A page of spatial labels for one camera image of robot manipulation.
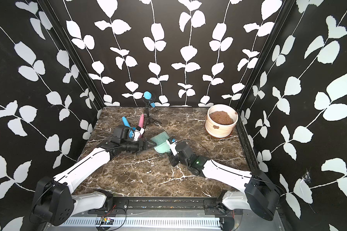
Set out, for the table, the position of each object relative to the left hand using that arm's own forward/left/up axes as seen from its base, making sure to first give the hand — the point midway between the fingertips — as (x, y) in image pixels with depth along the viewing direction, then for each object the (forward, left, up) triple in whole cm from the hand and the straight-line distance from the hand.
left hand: (152, 144), depth 78 cm
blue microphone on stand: (+33, +5, +8) cm, 34 cm away
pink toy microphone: (+27, +13, -15) cm, 34 cm away
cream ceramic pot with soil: (+23, -46, -7) cm, 52 cm away
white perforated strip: (-34, +3, -17) cm, 38 cm away
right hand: (-2, -8, -4) cm, 9 cm away
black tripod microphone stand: (+30, +5, +1) cm, 30 cm away
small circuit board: (-32, +23, -18) cm, 44 cm away
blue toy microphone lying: (+1, +9, +11) cm, 14 cm away
